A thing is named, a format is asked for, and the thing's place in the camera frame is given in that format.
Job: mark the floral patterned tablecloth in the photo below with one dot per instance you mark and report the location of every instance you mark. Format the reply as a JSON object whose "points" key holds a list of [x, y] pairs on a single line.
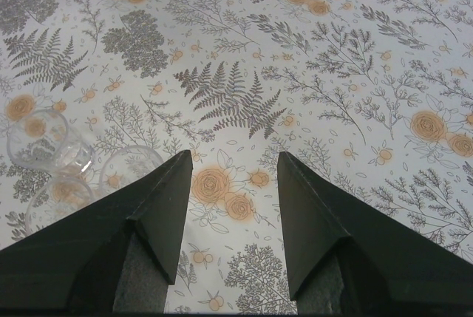
{"points": [[375, 96]]}

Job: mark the small clear glass right front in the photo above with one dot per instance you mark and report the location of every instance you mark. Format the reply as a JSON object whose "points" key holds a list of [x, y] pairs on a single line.
{"points": [[126, 166]]}

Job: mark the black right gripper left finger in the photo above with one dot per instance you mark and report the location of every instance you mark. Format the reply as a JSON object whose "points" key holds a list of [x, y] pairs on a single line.
{"points": [[119, 254]]}

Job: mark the large clear tumbler right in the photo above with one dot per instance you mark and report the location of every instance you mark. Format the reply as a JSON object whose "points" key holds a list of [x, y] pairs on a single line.
{"points": [[58, 199]]}

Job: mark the small clear glass right back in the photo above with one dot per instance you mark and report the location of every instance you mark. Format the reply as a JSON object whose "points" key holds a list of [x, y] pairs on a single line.
{"points": [[45, 141]]}

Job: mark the small clear glass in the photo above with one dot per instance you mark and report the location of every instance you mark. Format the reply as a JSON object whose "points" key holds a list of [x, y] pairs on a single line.
{"points": [[45, 141], [126, 166]]}

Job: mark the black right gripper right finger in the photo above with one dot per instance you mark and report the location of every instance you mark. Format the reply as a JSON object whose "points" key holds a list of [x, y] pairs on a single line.
{"points": [[345, 257]]}

